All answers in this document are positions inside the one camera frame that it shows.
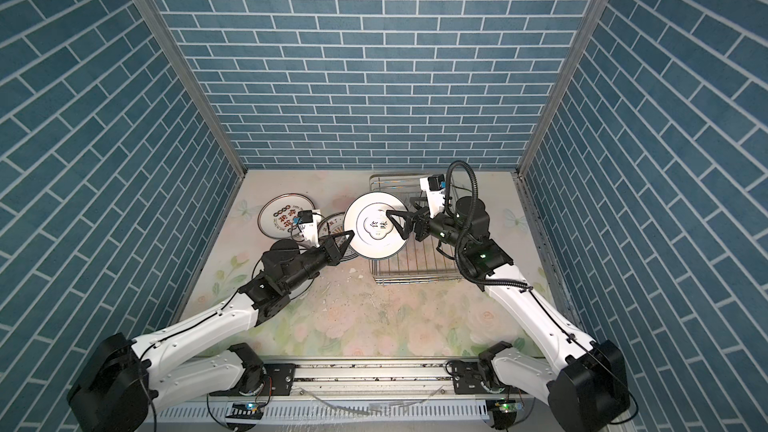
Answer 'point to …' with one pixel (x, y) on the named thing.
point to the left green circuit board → (249, 410)
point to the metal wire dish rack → (418, 263)
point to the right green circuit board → (508, 406)
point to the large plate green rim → (277, 215)
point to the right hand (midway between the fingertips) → (397, 204)
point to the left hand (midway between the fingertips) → (356, 236)
